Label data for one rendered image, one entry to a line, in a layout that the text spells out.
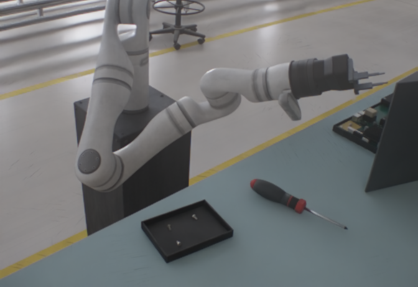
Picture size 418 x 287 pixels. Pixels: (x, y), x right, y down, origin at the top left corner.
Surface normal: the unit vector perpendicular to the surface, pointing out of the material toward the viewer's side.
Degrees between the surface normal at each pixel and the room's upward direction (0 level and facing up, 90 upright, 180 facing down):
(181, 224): 0
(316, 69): 40
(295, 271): 0
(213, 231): 0
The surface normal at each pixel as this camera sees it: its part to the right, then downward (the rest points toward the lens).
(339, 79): -0.09, 0.92
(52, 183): 0.07, -0.85
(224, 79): -0.18, -0.43
